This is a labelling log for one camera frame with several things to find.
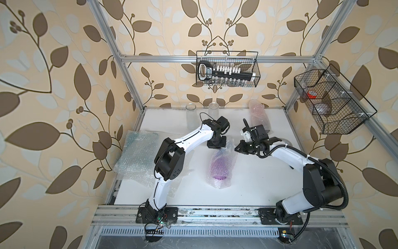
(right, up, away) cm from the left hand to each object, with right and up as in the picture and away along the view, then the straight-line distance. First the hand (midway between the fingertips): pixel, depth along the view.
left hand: (219, 145), depth 89 cm
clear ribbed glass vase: (-17, +17, +8) cm, 26 cm away
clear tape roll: (+44, +2, +8) cm, 44 cm away
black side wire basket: (+61, +20, -7) cm, 64 cm away
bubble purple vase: (0, -9, -12) cm, 15 cm away
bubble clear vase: (-3, +21, +8) cm, 22 cm away
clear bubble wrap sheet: (-47, -6, -1) cm, 47 cm away
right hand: (+9, -2, 0) cm, 10 cm away
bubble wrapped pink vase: (+28, +18, +16) cm, 37 cm away
